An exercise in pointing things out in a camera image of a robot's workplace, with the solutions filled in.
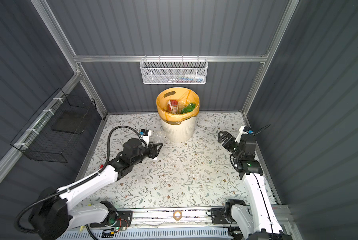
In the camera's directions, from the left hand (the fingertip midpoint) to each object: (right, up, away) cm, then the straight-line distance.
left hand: (158, 143), depth 80 cm
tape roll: (+9, -36, -6) cm, 37 cm away
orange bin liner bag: (+15, +29, +19) cm, 38 cm away
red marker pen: (-38, -16, +12) cm, 43 cm away
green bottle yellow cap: (+17, +20, +13) cm, 29 cm away
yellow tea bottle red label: (+7, +22, +11) cm, 26 cm away
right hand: (+36, +3, -3) cm, 37 cm away
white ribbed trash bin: (+13, +5, +13) cm, 19 cm away
